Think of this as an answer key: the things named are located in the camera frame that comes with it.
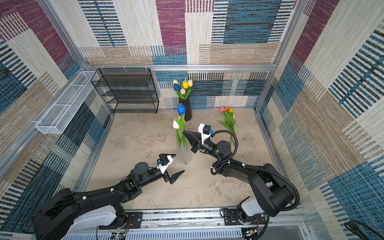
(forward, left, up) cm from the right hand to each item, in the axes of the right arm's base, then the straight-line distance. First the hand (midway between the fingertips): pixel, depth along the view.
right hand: (183, 133), depth 72 cm
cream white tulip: (+38, +6, +3) cm, 38 cm away
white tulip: (+3, +2, +2) cm, 4 cm away
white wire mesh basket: (+11, +60, +5) cm, 61 cm away
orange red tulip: (+36, -30, -23) cm, 52 cm away
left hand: (-8, +3, -11) cm, 14 cm away
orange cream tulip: (+35, -4, +3) cm, 35 cm away
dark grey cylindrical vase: (+32, -2, -21) cm, 39 cm away
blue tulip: (+33, +4, +2) cm, 34 cm away
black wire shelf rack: (+49, +43, -11) cm, 66 cm away
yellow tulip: (+34, -1, +3) cm, 34 cm away
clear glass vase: (-1, +1, -21) cm, 21 cm away
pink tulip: (+37, -27, -22) cm, 51 cm away
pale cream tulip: (+30, +1, +2) cm, 30 cm away
